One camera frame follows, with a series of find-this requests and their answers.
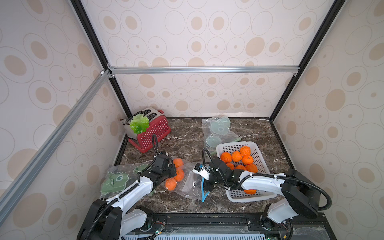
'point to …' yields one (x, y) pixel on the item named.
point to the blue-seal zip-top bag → (187, 182)
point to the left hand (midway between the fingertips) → (179, 167)
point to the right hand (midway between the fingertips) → (201, 178)
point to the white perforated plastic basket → (240, 195)
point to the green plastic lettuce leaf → (139, 123)
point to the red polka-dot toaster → (159, 125)
